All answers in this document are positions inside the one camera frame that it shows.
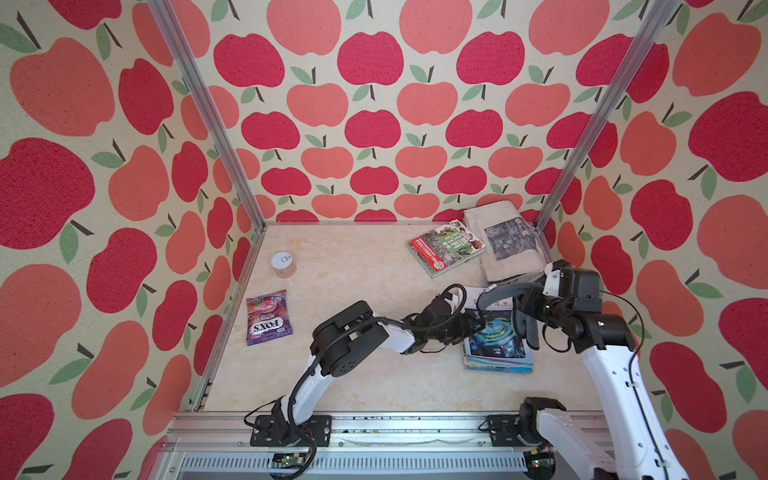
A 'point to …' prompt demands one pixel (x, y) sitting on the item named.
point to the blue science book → (498, 348)
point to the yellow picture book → (516, 364)
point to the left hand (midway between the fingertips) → (486, 340)
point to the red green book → (446, 247)
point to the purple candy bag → (267, 317)
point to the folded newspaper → (513, 250)
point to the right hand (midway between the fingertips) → (525, 303)
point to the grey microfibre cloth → (524, 324)
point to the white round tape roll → (283, 264)
